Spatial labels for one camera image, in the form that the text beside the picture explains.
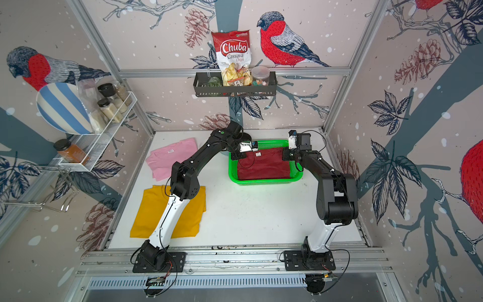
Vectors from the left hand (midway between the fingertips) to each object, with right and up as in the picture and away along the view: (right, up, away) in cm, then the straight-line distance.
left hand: (247, 149), depth 100 cm
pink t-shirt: (-50, -6, +8) cm, 51 cm away
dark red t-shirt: (+9, -7, -4) cm, 12 cm away
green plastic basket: (+23, -9, -14) cm, 28 cm away
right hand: (+19, 0, -2) cm, 20 cm away
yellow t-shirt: (-47, -28, -10) cm, 55 cm away
